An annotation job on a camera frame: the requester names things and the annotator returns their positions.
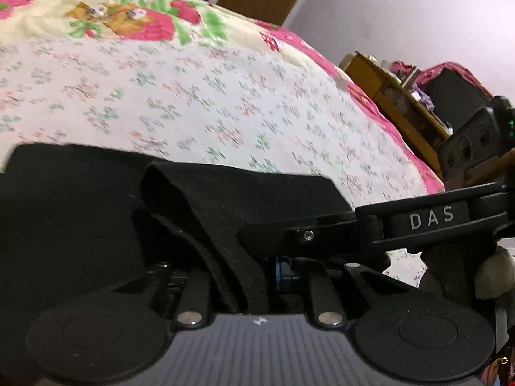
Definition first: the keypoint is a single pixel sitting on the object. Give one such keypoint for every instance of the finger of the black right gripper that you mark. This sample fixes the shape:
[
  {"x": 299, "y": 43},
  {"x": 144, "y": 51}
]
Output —
[{"x": 423, "y": 223}]

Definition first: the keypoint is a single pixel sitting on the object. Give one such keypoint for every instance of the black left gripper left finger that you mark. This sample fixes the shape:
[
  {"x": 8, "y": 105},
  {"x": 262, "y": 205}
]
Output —
[{"x": 183, "y": 297}]

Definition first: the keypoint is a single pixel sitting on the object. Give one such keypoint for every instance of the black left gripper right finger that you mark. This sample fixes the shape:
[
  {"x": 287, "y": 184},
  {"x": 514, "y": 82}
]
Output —
[{"x": 327, "y": 295}]

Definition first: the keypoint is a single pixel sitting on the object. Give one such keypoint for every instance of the black pants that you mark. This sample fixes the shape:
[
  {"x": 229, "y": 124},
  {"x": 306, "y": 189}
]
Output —
[{"x": 76, "y": 218}]

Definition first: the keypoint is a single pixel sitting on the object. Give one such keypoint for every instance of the yellow wooden side table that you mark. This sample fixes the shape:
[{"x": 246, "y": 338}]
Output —
[{"x": 419, "y": 128}]

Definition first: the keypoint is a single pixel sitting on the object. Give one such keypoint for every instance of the pink clothes pile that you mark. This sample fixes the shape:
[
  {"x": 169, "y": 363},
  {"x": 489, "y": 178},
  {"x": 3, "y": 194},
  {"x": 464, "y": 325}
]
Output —
[{"x": 425, "y": 76}]

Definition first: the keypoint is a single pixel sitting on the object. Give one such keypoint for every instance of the floral white bed sheet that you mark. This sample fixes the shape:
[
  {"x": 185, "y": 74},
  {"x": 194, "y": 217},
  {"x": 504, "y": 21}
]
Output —
[{"x": 231, "y": 106}]

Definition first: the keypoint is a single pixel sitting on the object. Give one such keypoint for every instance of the pink strawberry cartoon quilt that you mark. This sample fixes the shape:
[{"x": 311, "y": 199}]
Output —
[{"x": 181, "y": 22}]

